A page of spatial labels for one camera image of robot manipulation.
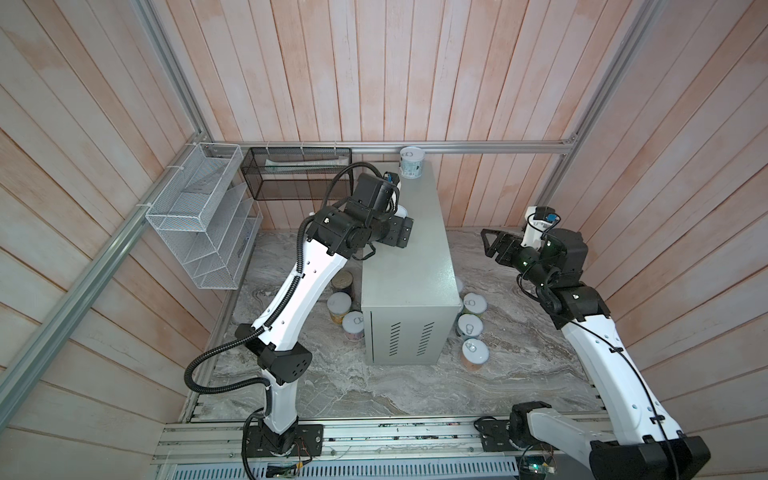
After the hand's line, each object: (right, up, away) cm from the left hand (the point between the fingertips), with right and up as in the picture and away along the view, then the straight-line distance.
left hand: (391, 229), depth 70 cm
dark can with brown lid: (-14, -14, +22) cm, 30 cm away
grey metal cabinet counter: (+4, -15, -9) cm, 18 cm away
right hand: (+25, -1, +1) cm, 25 cm away
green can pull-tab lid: (+27, -21, +23) cm, 42 cm away
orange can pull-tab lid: (+25, -34, +14) cm, 44 cm away
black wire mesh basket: (-28, +19, +20) cm, 40 cm away
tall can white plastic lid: (-15, -21, +19) cm, 32 cm away
